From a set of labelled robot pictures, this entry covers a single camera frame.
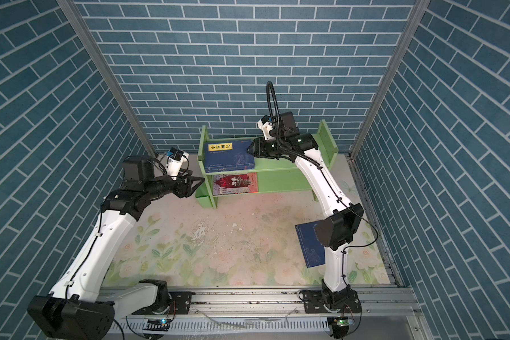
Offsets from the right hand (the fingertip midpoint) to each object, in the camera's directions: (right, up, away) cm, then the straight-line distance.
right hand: (248, 148), depth 78 cm
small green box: (-23, -20, +17) cm, 35 cm away
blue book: (-8, -3, +1) cm, 9 cm away
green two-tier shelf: (+10, -10, +14) cm, 20 cm away
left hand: (-17, -10, -5) cm, 21 cm away
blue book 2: (+26, -41, +9) cm, 49 cm away
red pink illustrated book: (-7, -14, +14) cm, 21 cm away
